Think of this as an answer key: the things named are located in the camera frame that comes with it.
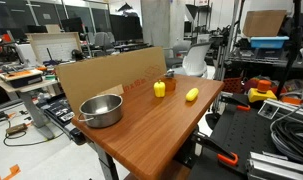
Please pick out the small brown floor device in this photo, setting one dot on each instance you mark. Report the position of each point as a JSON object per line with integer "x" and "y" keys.
{"x": 16, "y": 128}

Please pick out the black computer monitor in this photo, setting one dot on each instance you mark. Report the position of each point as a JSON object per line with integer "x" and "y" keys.
{"x": 72, "y": 25}
{"x": 126, "y": 28}

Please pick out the large brown cardboard board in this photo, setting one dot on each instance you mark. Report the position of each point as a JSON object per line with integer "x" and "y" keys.
{"x": 101, "y": 75}

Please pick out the grey office chair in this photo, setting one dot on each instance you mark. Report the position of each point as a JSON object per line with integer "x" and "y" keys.
{"x": 102, "y": 41}

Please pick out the stainless steel pot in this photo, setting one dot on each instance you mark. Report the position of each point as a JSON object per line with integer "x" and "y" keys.
{"x": 101, "y": 115}

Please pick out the grey plush mouse toy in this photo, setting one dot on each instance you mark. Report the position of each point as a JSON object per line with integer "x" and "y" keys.
{"x": 170, "y": 73}

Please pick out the grey metal table leg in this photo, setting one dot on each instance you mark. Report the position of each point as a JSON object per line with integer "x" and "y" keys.
{"x": 106, "y": 163}

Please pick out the black camera stand pole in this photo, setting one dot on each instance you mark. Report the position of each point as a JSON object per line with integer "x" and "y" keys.
{"x": 292, "y": 46}

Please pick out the yellow emergency stop button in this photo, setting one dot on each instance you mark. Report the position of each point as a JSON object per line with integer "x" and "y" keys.
{"x": 260, "y": 95}

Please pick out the black perforated breadboard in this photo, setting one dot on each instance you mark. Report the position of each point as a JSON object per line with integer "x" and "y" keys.
{"x": 244, "y": 133}

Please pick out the dark box with orange tools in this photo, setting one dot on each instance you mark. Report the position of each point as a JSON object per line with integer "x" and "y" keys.
{"x": 21, "y": 78}

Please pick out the yellow toy corn cob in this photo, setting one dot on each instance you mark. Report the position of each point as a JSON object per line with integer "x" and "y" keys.
{"x": 192, "y": 94}

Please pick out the red plastic crate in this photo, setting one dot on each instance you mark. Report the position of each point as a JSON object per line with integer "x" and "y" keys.
{"x": 231, "y": 85}

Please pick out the brown cardboard box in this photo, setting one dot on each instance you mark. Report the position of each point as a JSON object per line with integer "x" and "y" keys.
{"x": 264, "y": 23}

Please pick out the yellow toy bell pepper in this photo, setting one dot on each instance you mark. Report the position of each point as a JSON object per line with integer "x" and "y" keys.
{"x": 159, "y": 89}

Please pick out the black control box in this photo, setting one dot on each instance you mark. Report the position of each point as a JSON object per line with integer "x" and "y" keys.
{"x": 59, "y": 111}

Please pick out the silver aluminium extrusion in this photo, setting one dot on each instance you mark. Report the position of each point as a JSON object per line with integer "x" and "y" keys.
{"x": 277, "y": 168}
{"x": 291, "y": 110}

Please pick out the grey side table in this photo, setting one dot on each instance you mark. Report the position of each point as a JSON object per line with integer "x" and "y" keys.
{"x": 31, "y": 106}

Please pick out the metal shelf rack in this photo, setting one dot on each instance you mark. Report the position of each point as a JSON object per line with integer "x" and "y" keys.
{"x": 257, "y": 61}

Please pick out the white pegboard panel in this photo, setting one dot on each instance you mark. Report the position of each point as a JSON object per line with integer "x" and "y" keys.
{"x": 57, "y": 46}

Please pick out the white office chair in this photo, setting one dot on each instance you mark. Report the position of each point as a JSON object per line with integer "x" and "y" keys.
{"x": 195, "y": 61}

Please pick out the blue plastic bin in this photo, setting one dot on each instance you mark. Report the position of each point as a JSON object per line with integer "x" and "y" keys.
{"x": 268, "y": 42}

